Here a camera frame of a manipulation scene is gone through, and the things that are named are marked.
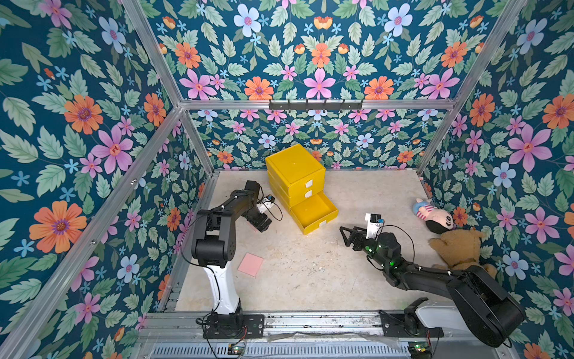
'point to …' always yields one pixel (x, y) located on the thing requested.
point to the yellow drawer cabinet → (298, 181)
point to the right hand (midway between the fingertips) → (347, 227)
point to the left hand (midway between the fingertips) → (259, 218)
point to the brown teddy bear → (461, 248)
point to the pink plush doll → (437, 220)
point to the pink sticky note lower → (250, 264)
